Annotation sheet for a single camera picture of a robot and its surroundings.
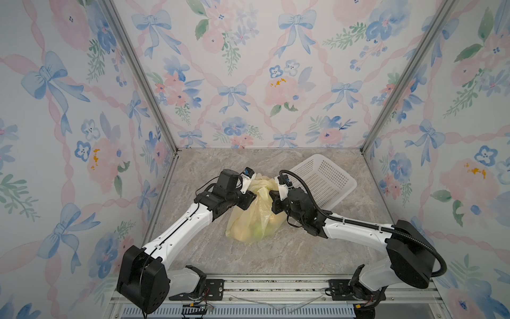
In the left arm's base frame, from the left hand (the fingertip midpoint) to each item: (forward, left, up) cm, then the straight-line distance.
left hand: (252, 192), depth 81 cm
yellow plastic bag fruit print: (-7, -2, -10) cm, 12 cm away
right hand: (+1, -8, -1) cm, 8 cm away
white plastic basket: (+16, -39, -16) cm, 45 cm away
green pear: (-11, -2, -12) cm, 17 cm away
